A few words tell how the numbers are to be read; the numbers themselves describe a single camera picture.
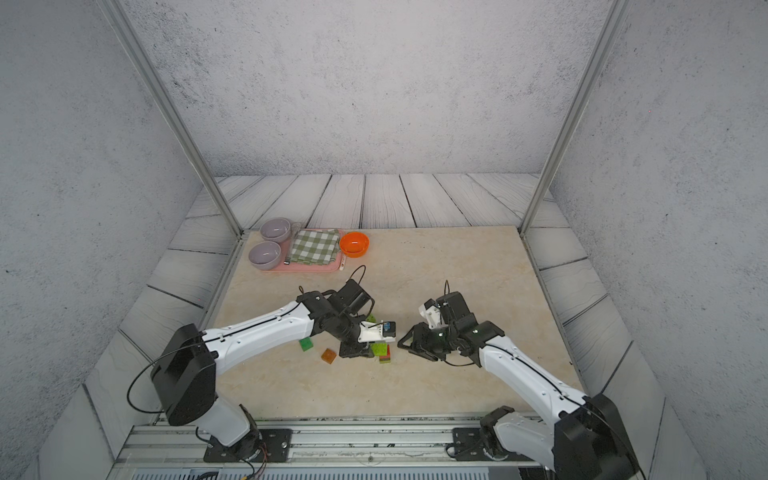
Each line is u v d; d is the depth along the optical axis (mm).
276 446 730
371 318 702
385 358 869
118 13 700
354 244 1120
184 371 430
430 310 772
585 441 395
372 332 702
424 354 709
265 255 1103
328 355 867
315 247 1147
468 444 722
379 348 794
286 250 1114
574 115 874
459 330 633
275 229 1181
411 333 733
